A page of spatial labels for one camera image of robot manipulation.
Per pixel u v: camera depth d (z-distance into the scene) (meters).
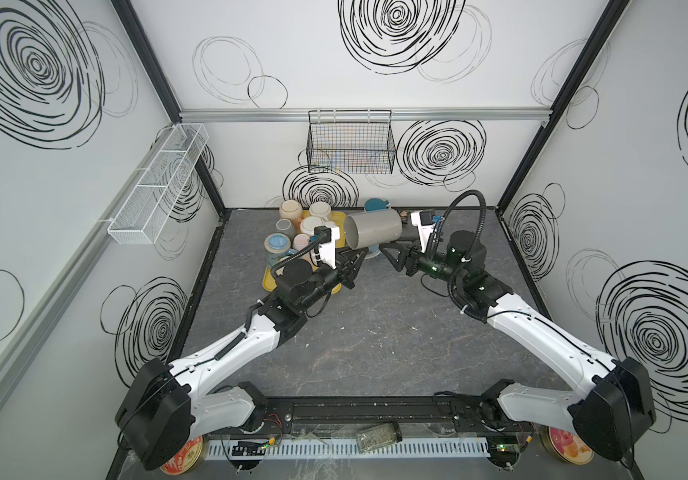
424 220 0.63
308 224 1.06
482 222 0.50
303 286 0.54
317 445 0.71
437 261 0.62
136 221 0.71
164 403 0.39
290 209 1.09
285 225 1.02
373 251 0.70
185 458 0.65
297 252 0.48
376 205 1.14
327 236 0.61
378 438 0.68
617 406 0.38
